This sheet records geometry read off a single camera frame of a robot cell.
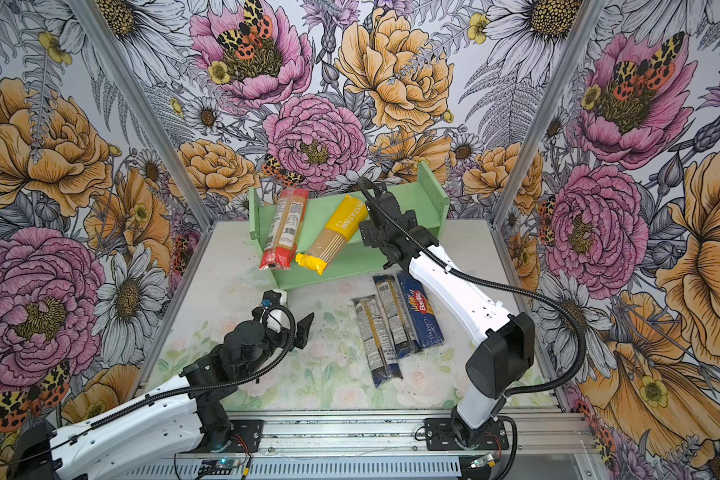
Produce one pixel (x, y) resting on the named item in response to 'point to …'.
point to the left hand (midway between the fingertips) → (295, 317)
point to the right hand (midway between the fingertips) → (388, 229)
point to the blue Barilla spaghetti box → (426, 326)
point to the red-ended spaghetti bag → (282, 243)
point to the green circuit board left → (221, 466)
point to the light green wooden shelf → (425, 196)
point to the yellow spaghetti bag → (344, 218)
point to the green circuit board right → (482, 461)
